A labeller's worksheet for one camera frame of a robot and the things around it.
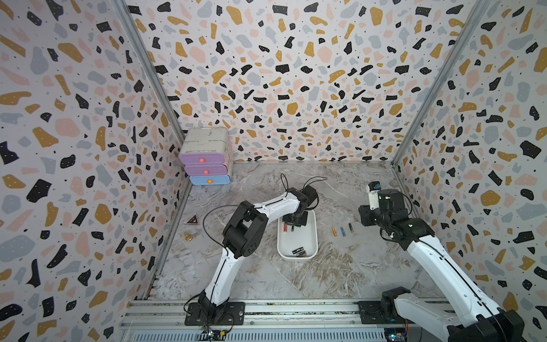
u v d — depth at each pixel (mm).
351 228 956
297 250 879
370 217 709
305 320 731
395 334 713
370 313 734
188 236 914
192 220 975
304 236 900
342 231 950
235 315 734
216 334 712
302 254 876
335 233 947
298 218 826
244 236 554
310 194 808
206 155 960
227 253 575
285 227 950
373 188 697
